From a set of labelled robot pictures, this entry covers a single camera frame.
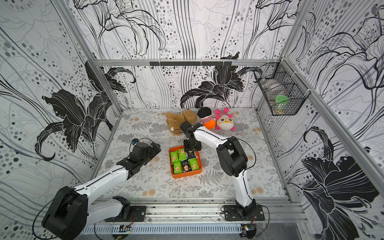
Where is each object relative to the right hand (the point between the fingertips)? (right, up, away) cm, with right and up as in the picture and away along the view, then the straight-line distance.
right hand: (191, 148), depth 95 cm
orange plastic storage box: (+3, -8, -7) cm, 11 cm away
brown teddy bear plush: (-12, +18, +4) cm, 22 cm away
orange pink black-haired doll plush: (+9, +23, +12) cm, 27 cm away
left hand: (-20, -1, -6) cm, 21 cm away
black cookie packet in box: (-3, -9, -9) cm, 13 cm away
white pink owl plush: (+23, +18, +7) cm, 30 cm away
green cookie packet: (-6, -3, -4) cm, 8 cm away
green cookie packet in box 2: (-8, -10, -9) cm, 16 cm away
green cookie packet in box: (-11, -5, -4) cm, 13 cm away
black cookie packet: (0, -3, -4) cm, 5 cm away
